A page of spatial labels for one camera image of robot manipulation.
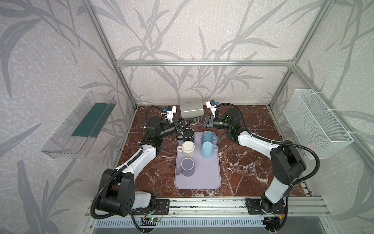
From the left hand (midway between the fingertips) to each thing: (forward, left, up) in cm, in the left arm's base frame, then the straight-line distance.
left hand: (193, 119), depth 72 cm
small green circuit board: (-40, +20, -29) cm, 53 cm away
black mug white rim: (+4, +4, -21) cm, 22 cm away
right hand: (+2, -1, 0) cm, 2 cm away
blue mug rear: (+2, -9, -20) cm, 22 cm away
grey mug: (+2, +1, +4) cm, 5 cm away
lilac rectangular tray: (-18, -8, -30) cm, 36 cm away
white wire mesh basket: (-8, -55, +6) cm, 56 cm away
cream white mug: (-5, +4, -23) cm, 23 cm away
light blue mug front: (-6, -8, -22) cm, 24 cm away
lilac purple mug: (-17, +3, -22) cm, 28 cm away
